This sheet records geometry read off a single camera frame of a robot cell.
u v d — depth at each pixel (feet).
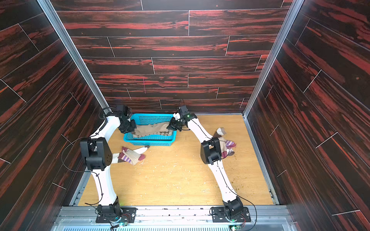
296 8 2.17
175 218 2.41
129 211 2.46
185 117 2.68
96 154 1.83
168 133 3.45
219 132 3.54
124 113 2.55
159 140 3.05
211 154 2.25
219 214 2.40
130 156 2.99
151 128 3.48
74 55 2.70
